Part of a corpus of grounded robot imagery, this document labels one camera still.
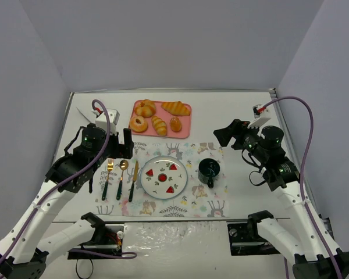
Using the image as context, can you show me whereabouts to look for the small striped bread loaf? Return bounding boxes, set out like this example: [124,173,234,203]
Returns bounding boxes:
[151,116,168,137]

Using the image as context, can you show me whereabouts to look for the silver metal tongs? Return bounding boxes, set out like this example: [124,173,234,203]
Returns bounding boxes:
[76,107,95,123]

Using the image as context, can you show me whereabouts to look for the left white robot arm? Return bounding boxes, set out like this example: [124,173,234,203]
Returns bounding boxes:
[0,124,134,278]

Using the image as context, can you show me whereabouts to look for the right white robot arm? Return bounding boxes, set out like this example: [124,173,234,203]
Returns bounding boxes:
[213,119,349,278]

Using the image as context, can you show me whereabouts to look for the round knotted bread roll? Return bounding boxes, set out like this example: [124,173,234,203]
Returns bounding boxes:
[134,99,156,118]

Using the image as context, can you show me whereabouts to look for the long croissant bread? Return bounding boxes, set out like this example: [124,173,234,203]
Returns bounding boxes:
[161,101,191,116]

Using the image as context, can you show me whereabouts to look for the dark green mug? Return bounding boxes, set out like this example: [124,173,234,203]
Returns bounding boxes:
[198,158,220,189]

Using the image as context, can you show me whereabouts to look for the floral printed placemat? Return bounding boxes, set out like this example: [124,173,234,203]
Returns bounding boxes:
[93,142,228,217]

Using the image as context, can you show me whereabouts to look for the pink serving tray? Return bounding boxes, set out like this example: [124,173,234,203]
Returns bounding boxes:
[128,99,193,140]

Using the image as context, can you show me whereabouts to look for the small orange bun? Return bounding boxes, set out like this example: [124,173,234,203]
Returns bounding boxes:
[169,116,182,133]

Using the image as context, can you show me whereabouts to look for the white watermelon pattern plate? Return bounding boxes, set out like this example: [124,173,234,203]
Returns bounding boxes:
[140,156,188,200]

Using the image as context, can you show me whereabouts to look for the gold fork green handle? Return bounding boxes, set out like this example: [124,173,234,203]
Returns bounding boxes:
[101,158,114,201]

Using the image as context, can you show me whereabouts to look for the ring donut bread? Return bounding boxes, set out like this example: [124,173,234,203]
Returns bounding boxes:
[129,116,148,133]

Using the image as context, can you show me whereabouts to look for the gold spoon green handle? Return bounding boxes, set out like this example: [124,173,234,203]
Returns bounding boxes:
[116,159,129,201]

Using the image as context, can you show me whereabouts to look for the gold knife green handle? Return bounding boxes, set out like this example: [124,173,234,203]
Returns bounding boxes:
[129,160,139,202]

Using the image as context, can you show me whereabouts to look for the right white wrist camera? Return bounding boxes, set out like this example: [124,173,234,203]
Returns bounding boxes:
[248,104,271,129]

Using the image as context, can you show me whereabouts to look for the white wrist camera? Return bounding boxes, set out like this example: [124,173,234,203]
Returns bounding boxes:
[95,109,120,135]
[248,104,271,129]

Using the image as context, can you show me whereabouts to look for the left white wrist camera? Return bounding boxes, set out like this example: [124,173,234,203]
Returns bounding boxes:
[95,109,120,135]

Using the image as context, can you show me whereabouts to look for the metal table edge rail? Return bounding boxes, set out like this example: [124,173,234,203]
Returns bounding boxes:
[269,88,335,242]

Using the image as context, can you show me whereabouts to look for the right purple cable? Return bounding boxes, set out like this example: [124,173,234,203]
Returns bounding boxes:
[257,96,346,279]

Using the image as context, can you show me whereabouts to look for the purple cable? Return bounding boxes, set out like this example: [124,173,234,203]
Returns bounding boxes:
[0,99,138,270]
[257,96,346,279]

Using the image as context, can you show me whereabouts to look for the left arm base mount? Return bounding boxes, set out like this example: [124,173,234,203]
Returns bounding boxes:
[67,224,124,260]

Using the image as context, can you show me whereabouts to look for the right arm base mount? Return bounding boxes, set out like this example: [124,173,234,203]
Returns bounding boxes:
[227,222,279,256]

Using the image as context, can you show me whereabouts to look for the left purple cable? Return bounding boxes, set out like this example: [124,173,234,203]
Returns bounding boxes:
[0,99,138,270]

